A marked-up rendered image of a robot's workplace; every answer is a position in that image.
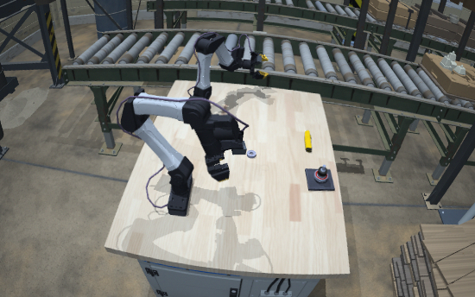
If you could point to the black ring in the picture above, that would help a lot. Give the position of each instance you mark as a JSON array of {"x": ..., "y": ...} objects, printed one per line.
[{"x": 322, "y": 174}]

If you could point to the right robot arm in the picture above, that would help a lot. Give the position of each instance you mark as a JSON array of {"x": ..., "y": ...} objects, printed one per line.
[{"x": 220, "y": 127}]

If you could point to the grey steel bearing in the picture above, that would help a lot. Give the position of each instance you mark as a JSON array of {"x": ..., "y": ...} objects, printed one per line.
[{"x": 251, "y": 152}]

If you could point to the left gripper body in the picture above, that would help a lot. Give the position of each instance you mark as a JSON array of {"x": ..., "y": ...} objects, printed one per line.
[{"x": 255, "y": 75}]

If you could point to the yellow utility knife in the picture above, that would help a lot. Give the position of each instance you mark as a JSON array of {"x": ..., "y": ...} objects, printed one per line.
[{"x": 308, "y": 141}]

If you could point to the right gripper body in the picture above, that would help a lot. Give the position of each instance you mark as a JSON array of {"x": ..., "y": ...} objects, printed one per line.
[{"x": 213, "y": 154}]

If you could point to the red and grey ring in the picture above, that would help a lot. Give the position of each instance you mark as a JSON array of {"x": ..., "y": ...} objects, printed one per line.
[{"x": 318, "y": 178}]

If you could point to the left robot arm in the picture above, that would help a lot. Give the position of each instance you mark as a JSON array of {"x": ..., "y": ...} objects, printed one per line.
[{"x": 226, "y": 61}]

